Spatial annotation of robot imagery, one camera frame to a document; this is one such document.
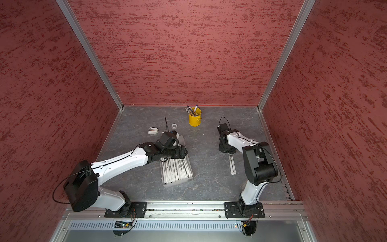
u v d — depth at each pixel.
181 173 0.85
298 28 0.78
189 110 0.95
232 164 0.90
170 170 0.87
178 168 0.87
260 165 0.48
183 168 0.87
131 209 0.68
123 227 0.72
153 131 1.03
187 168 0.87
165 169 0.86
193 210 0.76
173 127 1.09
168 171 0.86
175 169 0.87
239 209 0.66
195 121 1.04
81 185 0.42
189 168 0.87
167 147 0.66
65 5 0.71
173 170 0.86
